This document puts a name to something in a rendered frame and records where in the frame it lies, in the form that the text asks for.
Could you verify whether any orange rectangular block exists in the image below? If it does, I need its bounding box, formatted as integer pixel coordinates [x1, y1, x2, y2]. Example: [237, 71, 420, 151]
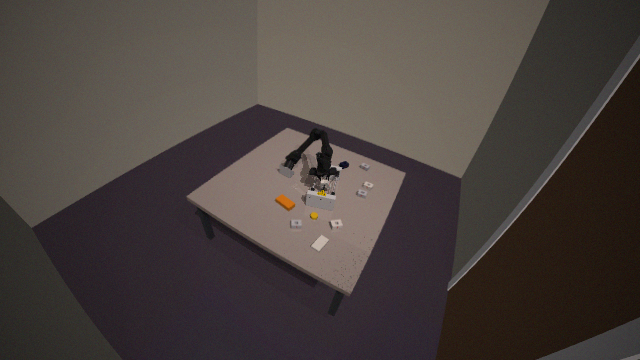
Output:
[275, 195, 295, 211]

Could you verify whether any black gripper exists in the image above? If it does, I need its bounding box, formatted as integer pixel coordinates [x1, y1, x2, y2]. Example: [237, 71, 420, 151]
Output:
[309, 167, 337, 181]

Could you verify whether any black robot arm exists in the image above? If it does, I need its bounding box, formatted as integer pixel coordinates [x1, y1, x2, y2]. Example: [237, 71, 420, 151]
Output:
[284, 129, 333, 177]

